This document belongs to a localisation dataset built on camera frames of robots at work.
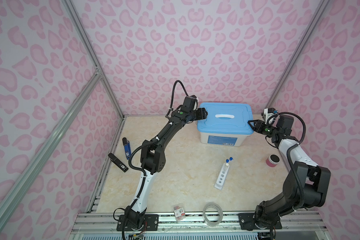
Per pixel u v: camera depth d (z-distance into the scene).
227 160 0.78
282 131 0.68
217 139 0.97
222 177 0.84
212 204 0.75
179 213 0.74
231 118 0.90
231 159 0.78
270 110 0.78
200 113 0.84
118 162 0.95
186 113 0.75
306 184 0.45
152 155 0.60
